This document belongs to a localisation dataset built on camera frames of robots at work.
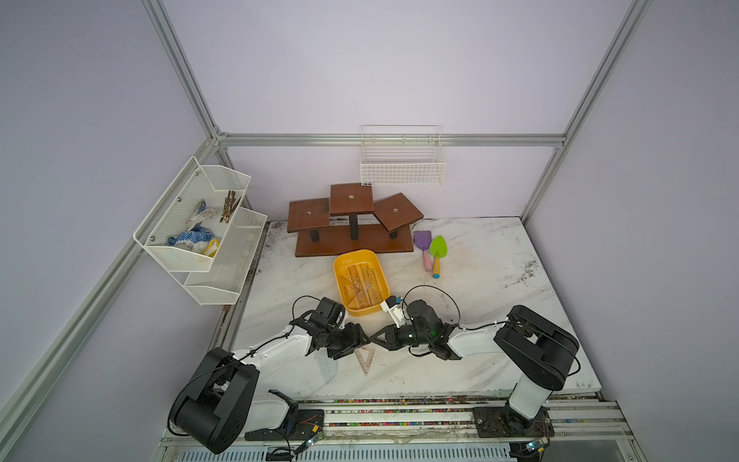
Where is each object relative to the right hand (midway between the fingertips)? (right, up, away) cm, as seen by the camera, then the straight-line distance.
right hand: (373, 342), depth 85 cm
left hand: (-4, -2, 0) cm, 4 cm away
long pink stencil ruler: (-3, +15, +16) cm, 23 cm away
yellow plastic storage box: (-7, +9, +11) cm, 16 cm away
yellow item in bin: (-41, +28, -12) cm, 52 cm away
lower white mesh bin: (-49, +17, +6) cm, 52 cm away
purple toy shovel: (+19, +32, +30) cm, 48 cm away
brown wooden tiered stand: (-9, +39, +20) cm, 44 cm away
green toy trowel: (+25, +28, +27) cm, 46 cm away
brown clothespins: (-42, +41, -3) cm, 59 cm away
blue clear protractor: (-14, -7, -1) cm, 15 cm away
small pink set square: (-3, -5, +1) cm, 6 cm away
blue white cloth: (-44, +31, -14) cm, 56 cm away
